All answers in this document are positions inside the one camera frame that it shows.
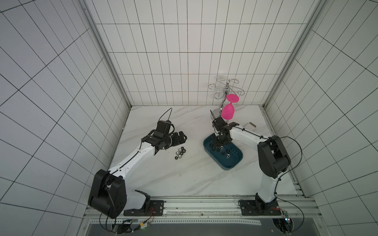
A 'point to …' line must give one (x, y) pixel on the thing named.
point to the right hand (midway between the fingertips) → (212, 143)
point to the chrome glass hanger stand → (223, 86)
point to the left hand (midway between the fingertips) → (178, 142)
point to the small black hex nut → (175, 158)
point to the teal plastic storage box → (228, 157)
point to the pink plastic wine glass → (228, 110)
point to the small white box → (250, 126)
